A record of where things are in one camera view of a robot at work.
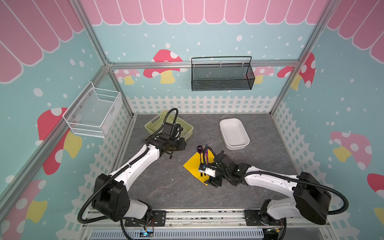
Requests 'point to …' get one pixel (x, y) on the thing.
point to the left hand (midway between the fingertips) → (183, 146)
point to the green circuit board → (146, 233)
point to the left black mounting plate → (157, 218)
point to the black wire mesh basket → (211, 73)
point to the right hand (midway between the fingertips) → (206, 174)
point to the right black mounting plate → (252, 218)
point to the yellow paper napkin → (192, 166)
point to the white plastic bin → (235, 134)
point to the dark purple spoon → (199, 149)
